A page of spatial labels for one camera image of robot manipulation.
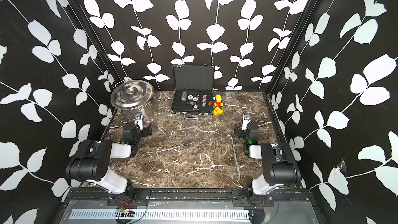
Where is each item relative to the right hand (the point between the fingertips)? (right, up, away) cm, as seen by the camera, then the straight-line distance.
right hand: (243, 120), depth 95 cm
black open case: (-32, +18, +20) cm, 42 cm away
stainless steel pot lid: (-70, +16, +1) cm, 72 cm away
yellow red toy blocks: (-14, +9, +15) cm, 23 cm away
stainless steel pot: (-63, +4, +9) cm, 64 cm away
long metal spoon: (-6, -26, -11) cm, 29 cm away
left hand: (-62, 0, 0) cm, 62 cm away
